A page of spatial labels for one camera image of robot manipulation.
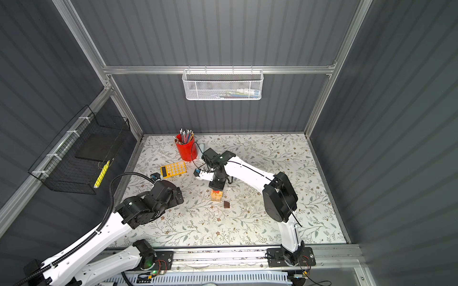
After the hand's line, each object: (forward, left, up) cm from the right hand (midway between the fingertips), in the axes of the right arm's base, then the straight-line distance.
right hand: (218, 185), depth 87 cm
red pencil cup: (+22, +19, 0) cm, 29 cm away
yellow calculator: (+14, +28, -7) cm, 32 cm away
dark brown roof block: (-7, -4, -8) cm, 11 cm away
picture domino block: (-4, +1, -5) cm, 7 cm away
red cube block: (-1, 0, -4) cm, 4 cm away
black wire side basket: (0, +57, +21) cm, 61 cm away
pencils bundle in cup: (+29, +21, +5) cm, 36 cm away
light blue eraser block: (+31, +13, -6) cm, 34 cm away
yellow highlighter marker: (-10, +43, +21) cm, 49 cm away
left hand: (-9, +18, +7) cm, 21 cm away
